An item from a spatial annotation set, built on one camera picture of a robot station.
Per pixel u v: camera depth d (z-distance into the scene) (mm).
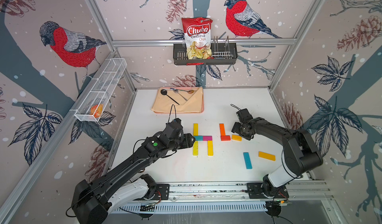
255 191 728
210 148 878
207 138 930
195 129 974
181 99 1143
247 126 684
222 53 951
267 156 853
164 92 1175
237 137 869
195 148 883
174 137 593
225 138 931
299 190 753
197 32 817
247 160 835
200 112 1049
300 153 455
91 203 375
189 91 1173
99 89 772
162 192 731
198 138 946
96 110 650
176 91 1180
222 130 956
